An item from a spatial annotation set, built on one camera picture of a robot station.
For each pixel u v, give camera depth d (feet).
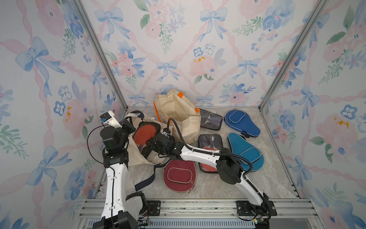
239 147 3.11
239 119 3.50
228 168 1.75
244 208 2.41
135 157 2.52
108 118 1.97
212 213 2.40
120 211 1.30
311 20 2.40
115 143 1.73
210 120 3.59
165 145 2.21
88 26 2.46
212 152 1.84
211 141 3.19
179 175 2.65
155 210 2.40
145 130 3.18
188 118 2.73
